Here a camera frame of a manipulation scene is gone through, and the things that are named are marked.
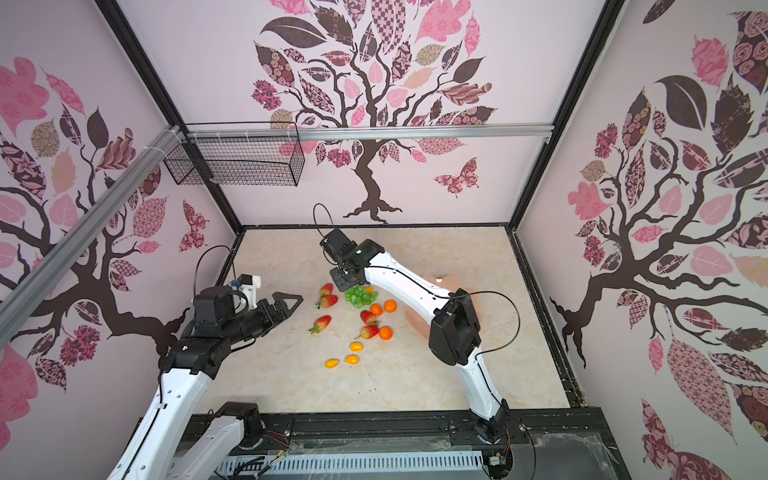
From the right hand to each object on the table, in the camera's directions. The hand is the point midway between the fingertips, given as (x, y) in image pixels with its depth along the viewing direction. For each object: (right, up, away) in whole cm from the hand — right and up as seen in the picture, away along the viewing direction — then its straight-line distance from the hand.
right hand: (346, 273), depth 86 cm
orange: (+13, -11, +9) cm, 20 cm away
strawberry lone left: (-9, -17, +6) cm, 20 cm away
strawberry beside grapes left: (-8, -10, +10) cm, 16 cm away
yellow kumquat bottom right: (+2, -25, 0) cm, 25 cm away
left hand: (-11, -9, -12) cm, 19 cm away
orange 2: (+9, -12, +9) cm, 17 cm away
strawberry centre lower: (+6, -18, +4) cm, 20 cm away
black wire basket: (-37, +39, +9) cm, 54 cm away
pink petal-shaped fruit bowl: (+21, -16, +2) cm, 27 cm away
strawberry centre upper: (+6, -15, +7) cm, 18 cm away
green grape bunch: (+3, -7, +3) cm, 8 cm away
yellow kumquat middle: (+3, -22, +1) cm, 23 cm away
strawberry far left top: (-9, -7, +15) cm, 18 cm away
